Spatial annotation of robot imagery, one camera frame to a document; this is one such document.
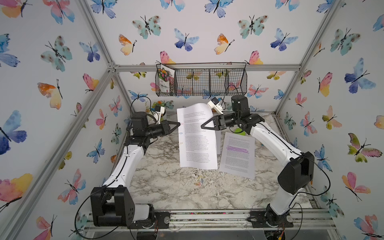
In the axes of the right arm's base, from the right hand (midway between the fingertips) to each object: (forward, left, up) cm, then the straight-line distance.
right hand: (204, 127), depth 66 cm
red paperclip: (-13, +1, -36) cm, 38 cm away
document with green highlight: (+21, -10, -34) cm, 41 cm away
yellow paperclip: (-1, +11, -12) cm, 16 cm away
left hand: (+6, +12, -5) cm, 14 cm away
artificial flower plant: (+46, +29, -29) cm, 61 cm away
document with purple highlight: (+7, -23, -36) cm, 43 cm away
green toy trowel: (0, -16, -1) cm, 16 cm away
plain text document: (-5, +3, -7) cm, 9 cm away
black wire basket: (+45, 0, -5) cm, 45 cm away
